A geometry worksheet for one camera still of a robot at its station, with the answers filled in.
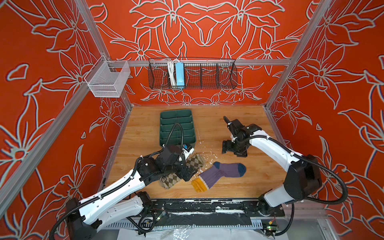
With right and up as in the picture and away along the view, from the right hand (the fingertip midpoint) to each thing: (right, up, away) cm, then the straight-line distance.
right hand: (225, 152), depth 82 cm
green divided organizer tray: (-35, +19, +20) cm, 45 cm away
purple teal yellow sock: (-10, -15, -1) cm, 18 cm away
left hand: (-20, -3, -12) cm, 23 cm away
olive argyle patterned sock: (-16, -7, +7) cm, 19 cm away
